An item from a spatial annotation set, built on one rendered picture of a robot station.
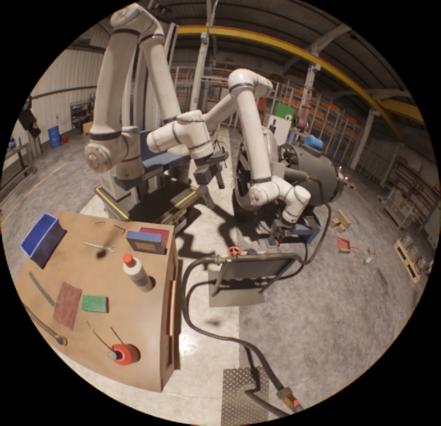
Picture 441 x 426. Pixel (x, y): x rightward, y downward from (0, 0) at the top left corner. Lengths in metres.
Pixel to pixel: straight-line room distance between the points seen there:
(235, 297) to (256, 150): 0.96
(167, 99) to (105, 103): 0.25
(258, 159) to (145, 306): 0.73
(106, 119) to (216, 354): 1.33
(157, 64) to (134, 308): 0.96
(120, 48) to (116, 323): 0.98
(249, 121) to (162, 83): 0.40
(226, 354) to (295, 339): 0.51
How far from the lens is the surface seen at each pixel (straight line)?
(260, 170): 0.60
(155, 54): 0.74
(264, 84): 0.84
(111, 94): 0.65
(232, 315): 1.12
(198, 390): 1.14
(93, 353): 0.73
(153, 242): 0.63
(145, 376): 0.65
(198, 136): 0.50
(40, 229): 1.18
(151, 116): 1.18
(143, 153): 1.09
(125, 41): 0.68
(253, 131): 0.62
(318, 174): 1.39
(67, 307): 0.80
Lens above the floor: 1.07
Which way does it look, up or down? 38 degrees down
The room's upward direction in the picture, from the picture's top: 12 degrees clockwise
